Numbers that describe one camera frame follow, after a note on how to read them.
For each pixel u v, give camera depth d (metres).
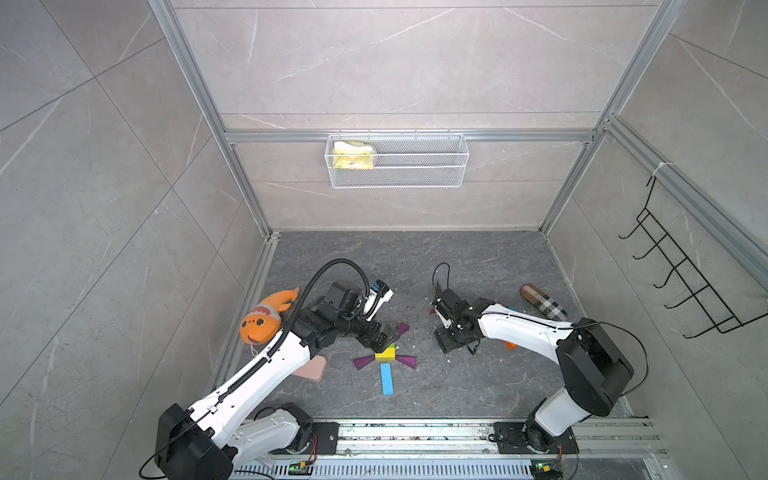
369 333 0.65
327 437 0.73
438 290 1.01
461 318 0.65
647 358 0.48
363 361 0.84
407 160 1.01
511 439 0.73
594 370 0.44
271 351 0.48
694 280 0.65
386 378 0.82
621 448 0.73
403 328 0.93
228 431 0.41
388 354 0.86
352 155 0.87
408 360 0.85
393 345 0.88
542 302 0.95
